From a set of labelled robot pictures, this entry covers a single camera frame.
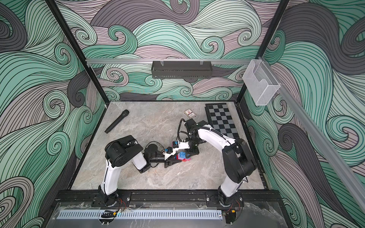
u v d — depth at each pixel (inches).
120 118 42.0
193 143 28.5
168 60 37.6
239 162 18.5
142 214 27.4
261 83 29.4
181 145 28.9
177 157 32.6
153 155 29.9
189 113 43.4
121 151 21.2
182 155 31.5
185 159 32.7
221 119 40.8
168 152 29.5
